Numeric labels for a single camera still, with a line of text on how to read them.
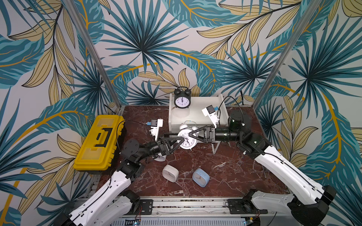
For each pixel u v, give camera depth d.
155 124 0.55
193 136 0.55
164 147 0.50
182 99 0.70
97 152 0.75
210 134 0.51
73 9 0.68
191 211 0.73
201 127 0.56
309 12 0.70
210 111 0.54
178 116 0.70
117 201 0.59
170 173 0.77
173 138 0.52
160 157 0.87
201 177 0.77
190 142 0.56
